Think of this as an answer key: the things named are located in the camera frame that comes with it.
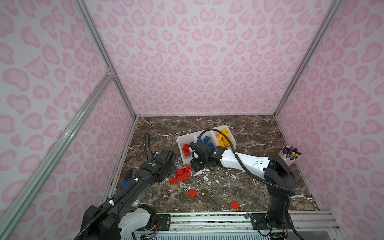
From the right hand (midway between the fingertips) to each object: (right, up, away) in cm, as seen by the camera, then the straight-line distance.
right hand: (195, 164), depth 86 cm
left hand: (-13, -2, -2) cm, 13 cm away
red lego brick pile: (-7, -7, +2) cm, 10 cm away
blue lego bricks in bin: (+7, +13, +18) cm, 23 cm away
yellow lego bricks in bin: (+18, +11, +13) cm, 25 cm away
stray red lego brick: (-2, -15, -3) cm, 16 cm away
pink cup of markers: (+52, +6, -3) cm, 52 cm away
